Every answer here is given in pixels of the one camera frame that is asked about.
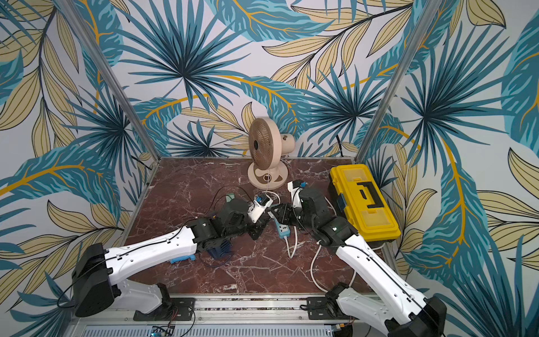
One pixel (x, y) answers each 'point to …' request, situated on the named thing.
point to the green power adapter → (229, 199)
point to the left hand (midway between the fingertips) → (268, 220)
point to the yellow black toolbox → (357, 197)
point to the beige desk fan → (267, 145)
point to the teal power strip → (283, 229)
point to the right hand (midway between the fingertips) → (271, 209)
